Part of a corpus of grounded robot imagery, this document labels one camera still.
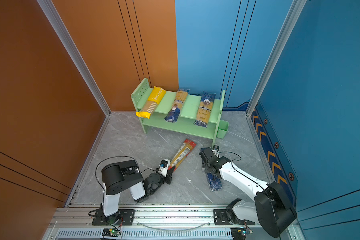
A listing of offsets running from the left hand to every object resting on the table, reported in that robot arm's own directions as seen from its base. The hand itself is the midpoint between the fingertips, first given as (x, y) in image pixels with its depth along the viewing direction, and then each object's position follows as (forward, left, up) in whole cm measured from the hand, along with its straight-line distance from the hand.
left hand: (173, 165), depth 89 cm
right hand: (-1, -22, +2) cm, 23 cm away
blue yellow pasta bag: (+20, -17, +28) cm, 39 cm away
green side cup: (+23, -32, +8) cm, 40 cm away
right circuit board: (-32, -33, -3) cm, 46 cm away
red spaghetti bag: (+11, -8, +3) cm, 14 cm away
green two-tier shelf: (+19, -7, +25) cm, 32 cm away
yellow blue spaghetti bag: (+30, -4, +28) cm, 41 cm away
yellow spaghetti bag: (+32, +11, +28) cm, 43 cm away
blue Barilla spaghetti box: (-10, -23, +2) cm, 25 cm away
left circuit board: (-33, +27, -4) cm, 42 cm away
